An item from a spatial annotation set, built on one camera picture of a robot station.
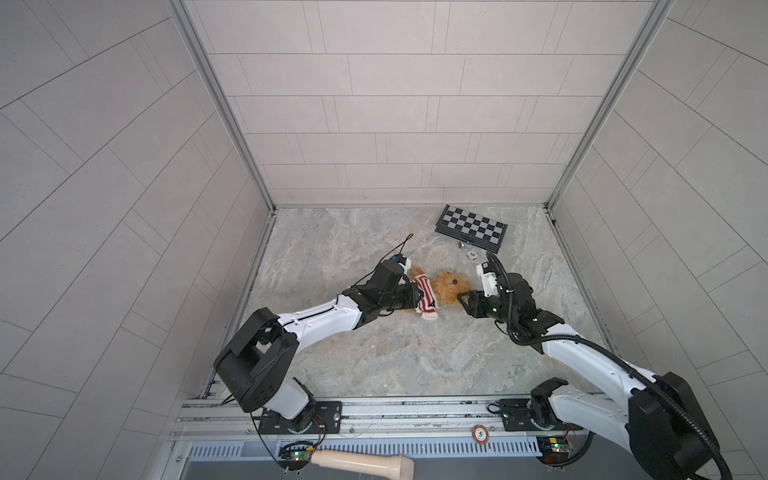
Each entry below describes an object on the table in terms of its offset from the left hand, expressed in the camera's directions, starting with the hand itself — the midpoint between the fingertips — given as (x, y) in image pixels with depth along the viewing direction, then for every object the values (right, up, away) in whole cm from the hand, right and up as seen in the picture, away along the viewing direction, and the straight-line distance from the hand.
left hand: (433, 294), depth 82 cm
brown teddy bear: (+5, +1, +4) cm, 6 cm away
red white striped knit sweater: (-2, -3, -1) cm, 3 cm away
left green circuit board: (-32, -32, -17) cm, 48 cm away
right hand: (+8, -1, +1) cm, 8 cm away
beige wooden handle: (-14, -32, -19) cm, 40 cm away
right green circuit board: (+26, -33, -14) cm, 44 cm away
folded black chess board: (+17, +18, +24) cm, 34 cm away
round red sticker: (+10, -30, -12) cm, 34 cm away
